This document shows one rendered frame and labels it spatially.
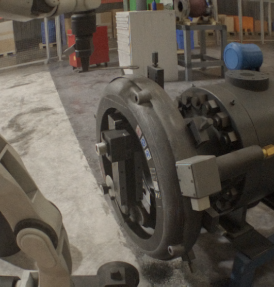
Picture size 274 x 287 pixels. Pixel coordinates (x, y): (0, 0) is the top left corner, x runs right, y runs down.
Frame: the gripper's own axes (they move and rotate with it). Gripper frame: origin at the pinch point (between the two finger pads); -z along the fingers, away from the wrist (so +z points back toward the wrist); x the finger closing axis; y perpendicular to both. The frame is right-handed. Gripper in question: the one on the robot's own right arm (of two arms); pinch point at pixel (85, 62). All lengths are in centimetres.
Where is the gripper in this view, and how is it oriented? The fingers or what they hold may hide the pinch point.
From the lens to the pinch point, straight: 121.1
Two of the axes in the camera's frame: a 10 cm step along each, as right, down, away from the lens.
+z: -0.2, -8.9, -4.5
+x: 0.3, 4.5, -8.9
